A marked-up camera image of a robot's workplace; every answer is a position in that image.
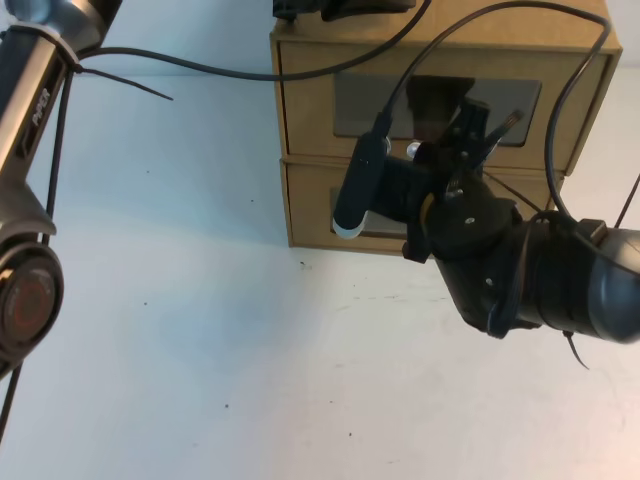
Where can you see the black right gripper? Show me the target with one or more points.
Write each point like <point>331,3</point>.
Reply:
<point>454,217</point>

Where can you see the white drawer handle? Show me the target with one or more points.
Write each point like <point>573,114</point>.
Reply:
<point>411,149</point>

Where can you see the brown shoebox drawer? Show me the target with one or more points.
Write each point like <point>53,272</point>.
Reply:
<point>324,116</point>

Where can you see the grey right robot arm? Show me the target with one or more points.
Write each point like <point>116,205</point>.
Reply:
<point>578,277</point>

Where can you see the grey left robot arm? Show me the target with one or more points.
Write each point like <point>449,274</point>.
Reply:
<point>38,50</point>

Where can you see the brown upper shoebox shell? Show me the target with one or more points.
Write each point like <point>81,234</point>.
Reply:
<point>309,43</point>

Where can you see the brown lower shoebox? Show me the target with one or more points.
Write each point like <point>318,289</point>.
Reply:
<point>312,185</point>

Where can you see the black cable tie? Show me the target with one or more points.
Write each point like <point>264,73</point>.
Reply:
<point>79,69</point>

